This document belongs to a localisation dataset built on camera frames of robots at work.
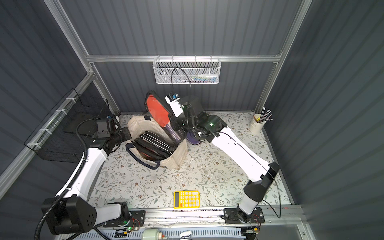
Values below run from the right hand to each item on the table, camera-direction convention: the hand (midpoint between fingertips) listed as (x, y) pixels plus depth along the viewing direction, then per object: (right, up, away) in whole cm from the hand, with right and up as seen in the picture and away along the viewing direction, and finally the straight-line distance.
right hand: (172, 113), depth 65 cm
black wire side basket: (-54, -11, +4) cm, 55 cm away
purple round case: (+8, -14, +33) cm, 37 cm away
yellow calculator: (+6, -44, +14) cm, 47 cm away
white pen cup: (+52, -6, +37) cm, 64 cm away
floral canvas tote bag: (-24, -5, +24) cm, 35 cm away
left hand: (-26, -8, +15) cm, 31 cm away
